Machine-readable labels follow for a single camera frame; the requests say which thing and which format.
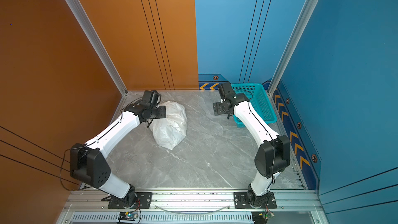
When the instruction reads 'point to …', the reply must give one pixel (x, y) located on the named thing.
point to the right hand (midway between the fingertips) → (224, 108)
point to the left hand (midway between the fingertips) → (162, 109)
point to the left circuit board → (127, 216)
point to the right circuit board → (261, 217)
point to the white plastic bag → (169, 131)
